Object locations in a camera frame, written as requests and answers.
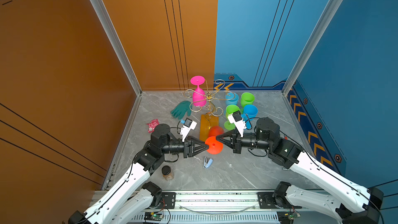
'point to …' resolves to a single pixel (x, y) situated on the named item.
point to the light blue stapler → (208, 162)
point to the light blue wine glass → (231, 98)
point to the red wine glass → (215, 146)
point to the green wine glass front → (229, 110)
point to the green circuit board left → (153, 216)
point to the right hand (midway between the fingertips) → (216, 139)
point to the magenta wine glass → (199, 98)
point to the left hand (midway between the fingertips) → (206, 147)
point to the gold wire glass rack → (217, 94)
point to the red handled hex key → (286, 138)
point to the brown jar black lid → (167, 173)
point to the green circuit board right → (287, 216)
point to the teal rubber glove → (181, 109)
